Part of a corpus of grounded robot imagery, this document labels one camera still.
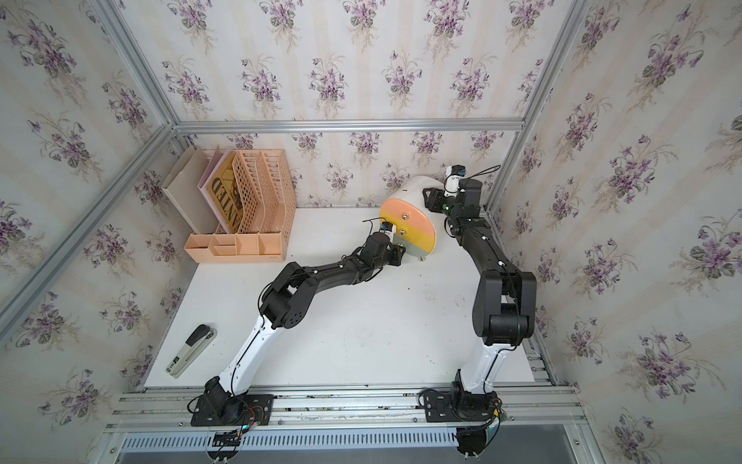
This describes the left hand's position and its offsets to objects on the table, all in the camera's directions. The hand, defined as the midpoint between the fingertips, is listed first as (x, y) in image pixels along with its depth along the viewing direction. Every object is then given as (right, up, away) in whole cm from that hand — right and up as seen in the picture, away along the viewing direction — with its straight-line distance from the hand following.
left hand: (406, 249), depth 102 cm
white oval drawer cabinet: (+1, +20, -8) cm, 22 cm away
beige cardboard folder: (-72, +21, -12) cm, 76 cm away
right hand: (+7, +19, -11) cm, 23 cm away
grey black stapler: (-64, -27, -20) cm, 72 cm away
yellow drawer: (0, +6, -6) cm, 9 cm away
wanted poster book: (-62, +20, -9) cm, 66 cm away
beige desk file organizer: (-55, +19, +14) cm, 60 cm away
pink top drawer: (-1, +12, -11) cm, 17 cm away
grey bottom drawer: (+1, +1, -4) cm, 4 cm away
